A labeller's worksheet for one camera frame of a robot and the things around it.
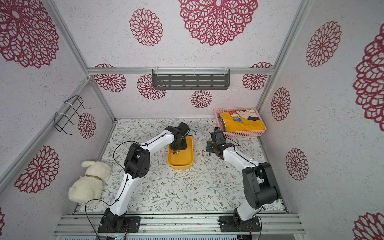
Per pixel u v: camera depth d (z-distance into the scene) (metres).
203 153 1.00
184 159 0.95
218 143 0.71
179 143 0.86
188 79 0.94
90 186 0.77
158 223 0.76
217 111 1.20
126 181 0.62
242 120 1.10
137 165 0.61
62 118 0.73
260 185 0.45
